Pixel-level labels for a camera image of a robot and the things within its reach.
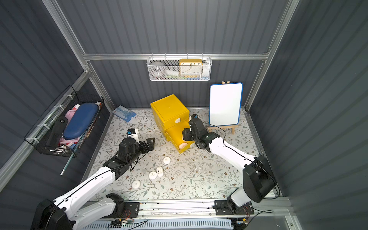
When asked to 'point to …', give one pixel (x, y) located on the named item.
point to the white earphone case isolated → (135, 184)
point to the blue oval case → (82, 118)
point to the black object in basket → (56, 132)
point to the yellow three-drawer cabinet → (170, 114)
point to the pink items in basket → (71, 142)
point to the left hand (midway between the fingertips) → (148, 140)
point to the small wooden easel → (233, 127)
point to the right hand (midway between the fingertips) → (189, 131)
